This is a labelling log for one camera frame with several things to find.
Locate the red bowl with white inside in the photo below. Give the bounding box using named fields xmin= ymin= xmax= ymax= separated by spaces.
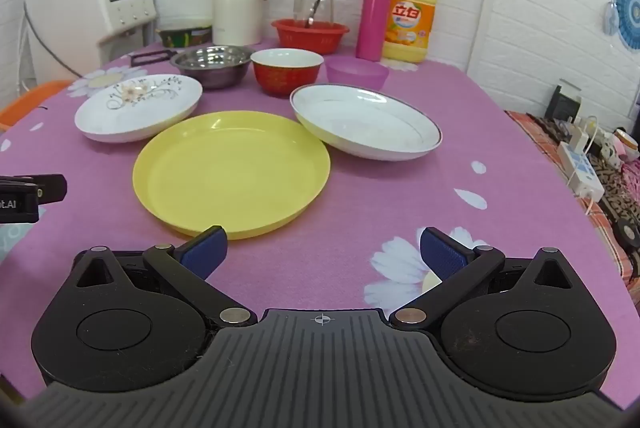
xmin=250 ymin=48 xmax=325 ymax=97

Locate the white power strip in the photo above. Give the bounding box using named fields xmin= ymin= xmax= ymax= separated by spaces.
xmin=557 ymin=142 xmax=605 ymax=201

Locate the grey appliance hose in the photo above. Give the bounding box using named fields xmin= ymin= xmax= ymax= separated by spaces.
xmin=20 ymin=2 xmax=81 ymax=81

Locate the red plastic basket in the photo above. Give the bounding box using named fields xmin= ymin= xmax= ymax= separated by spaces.
xmin=271 ymin=18 xmax=350 ymax=55

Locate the purple plastic bowl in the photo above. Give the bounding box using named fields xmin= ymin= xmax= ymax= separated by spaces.
xmin=325 ymin=56 xmax=390 ymax=91

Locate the blue round wall decoration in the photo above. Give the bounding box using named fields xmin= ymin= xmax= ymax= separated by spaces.
xmin=602 ymin=0 xmax=640 ymax=53

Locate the small pink white container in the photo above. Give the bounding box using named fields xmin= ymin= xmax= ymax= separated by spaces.
xmin=602 ymin=128 xmax=640 ymax=166

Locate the green patterned bowl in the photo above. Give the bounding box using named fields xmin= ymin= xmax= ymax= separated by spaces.
xmin=156 ymin=25 xmax=213 ymax=50

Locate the white appliance with screen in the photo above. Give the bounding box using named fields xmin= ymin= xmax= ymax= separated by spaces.
xmin=24 ymin=0 xmax=160 ymax=81

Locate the yellow plastic plate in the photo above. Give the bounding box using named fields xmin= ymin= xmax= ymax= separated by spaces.
xmin=132 ymin=111 xmax=331 ymax=240

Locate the leopard print cloth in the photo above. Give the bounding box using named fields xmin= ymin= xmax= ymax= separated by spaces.
xmin=590 ymin=158 xmax=640 ymax=259

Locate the purple floral tablecloth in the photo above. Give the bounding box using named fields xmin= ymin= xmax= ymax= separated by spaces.
xmin=0 ymin=38 xmax=640 ymax=409

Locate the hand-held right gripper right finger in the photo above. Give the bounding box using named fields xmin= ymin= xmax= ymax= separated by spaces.
xmin=389 ymin=226 xmax=573 ymax=329

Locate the white charger plug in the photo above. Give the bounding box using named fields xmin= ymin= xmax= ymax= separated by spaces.
xmin=570 ymin=123 xmax=591 ymax=153

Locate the white floral plate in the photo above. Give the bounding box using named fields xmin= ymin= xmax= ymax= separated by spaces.
xmin=74 ymin=74 xmax=204 ymax=143

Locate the black box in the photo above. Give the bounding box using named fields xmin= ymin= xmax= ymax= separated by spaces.
xmin=545 ymin=79 xmax=582 ymax=121

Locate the orange stool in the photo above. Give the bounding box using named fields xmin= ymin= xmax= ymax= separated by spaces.
xmin=0 ymin=80 xmax=73 ymax=132

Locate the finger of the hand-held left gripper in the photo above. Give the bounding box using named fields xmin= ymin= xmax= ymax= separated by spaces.
xmin=0 ymin=174 xmax=68 ymax=205

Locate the pink thermos bottle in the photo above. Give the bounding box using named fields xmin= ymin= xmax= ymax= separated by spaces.
xmin=354 ymin=0 xmax=392 ymax=62

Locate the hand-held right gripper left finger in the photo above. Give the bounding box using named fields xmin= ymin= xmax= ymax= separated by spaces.
xmin=72 ymin=225 xmax=258 ymax=328

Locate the yellow detergent bottle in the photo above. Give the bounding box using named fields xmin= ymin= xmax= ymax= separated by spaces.
xmin=382 ymin=0 xmax=445 ymax=63

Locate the white plate with dark rim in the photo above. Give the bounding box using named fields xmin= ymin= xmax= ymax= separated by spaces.
xmin=290 ymin=84 xmax=443 ymax=161

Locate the stainless steel bowl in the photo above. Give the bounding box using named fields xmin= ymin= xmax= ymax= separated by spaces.
xmin=170 ymin=45 xmax=254 ymax=90

